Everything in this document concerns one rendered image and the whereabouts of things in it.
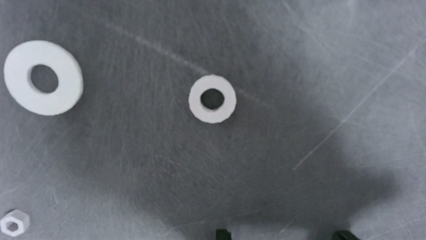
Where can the light grey ring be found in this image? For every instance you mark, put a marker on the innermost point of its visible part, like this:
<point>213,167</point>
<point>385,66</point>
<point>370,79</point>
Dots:
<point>216,115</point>

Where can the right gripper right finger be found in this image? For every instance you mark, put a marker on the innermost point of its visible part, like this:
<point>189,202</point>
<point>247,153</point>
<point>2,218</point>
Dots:
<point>344,235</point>

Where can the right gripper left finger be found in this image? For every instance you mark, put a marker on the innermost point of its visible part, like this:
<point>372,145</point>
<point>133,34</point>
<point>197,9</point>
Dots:
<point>222,234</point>

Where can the white flat washer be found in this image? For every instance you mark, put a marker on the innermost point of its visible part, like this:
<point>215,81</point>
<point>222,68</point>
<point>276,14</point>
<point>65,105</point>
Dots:
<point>17,75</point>

